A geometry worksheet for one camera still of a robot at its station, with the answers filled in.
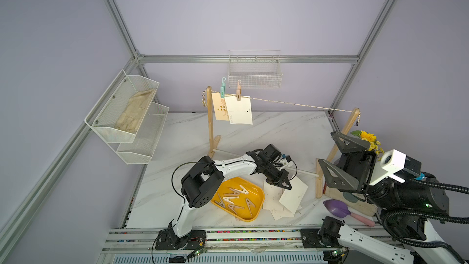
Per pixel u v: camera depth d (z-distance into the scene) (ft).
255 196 2.77
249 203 2.69
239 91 2.08
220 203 2.68
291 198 2.56
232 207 2.65
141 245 2.43
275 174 2.49
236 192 2.79
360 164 1.35
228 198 2.74
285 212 2.61
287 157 2.62
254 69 3.13
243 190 2.82
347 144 1.39
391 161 0.98
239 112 2.30
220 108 2.36
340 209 2.64
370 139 2.51
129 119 2.51
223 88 2.09
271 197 2.80
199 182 1.69
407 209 1.19
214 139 3.51
